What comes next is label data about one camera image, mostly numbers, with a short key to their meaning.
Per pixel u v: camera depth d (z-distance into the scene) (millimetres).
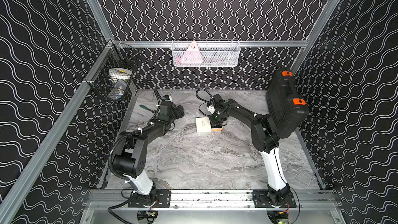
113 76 815
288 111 787
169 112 767
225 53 1011
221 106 764
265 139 579
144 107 1102
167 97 840
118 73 799
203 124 976
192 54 898
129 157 464
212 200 759
